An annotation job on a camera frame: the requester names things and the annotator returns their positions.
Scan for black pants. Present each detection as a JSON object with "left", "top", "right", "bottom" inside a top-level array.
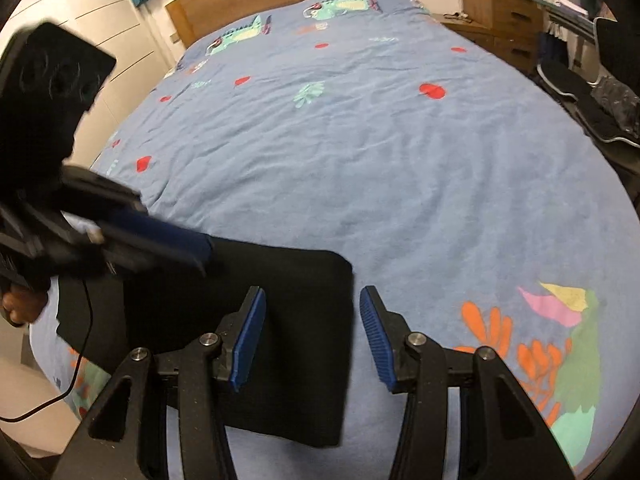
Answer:
[{"left": 56, "top": 237, "right": 354, "bottom": 448}]

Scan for person's left hand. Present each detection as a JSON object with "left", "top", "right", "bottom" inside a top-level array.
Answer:
[{"left": 1, "top": 284, "right": 48, "bottom": 327}]

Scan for white sliding wardrobe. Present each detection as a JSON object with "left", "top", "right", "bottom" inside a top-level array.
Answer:
[{"left": 1, "top": 0, "right": 168, "bottom": 170}]

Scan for blue patterned bed cover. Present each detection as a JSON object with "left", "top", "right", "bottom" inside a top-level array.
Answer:
[{"left": 29, "top": 0, "right": 640, "bottom": 480}]

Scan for black office chair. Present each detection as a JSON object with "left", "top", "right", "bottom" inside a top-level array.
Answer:
[{"left": 537, "top": 18, "right": 639, "bottom": 148}]

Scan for wooden drawer chest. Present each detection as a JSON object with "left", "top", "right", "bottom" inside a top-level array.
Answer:
[{"left": 435, "top": 0, "right": 544, "bottom": 75}]

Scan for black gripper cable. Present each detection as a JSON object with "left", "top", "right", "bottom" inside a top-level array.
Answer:
[{"left": 0, "top": 278, "right": 97, "bottom": 424}]

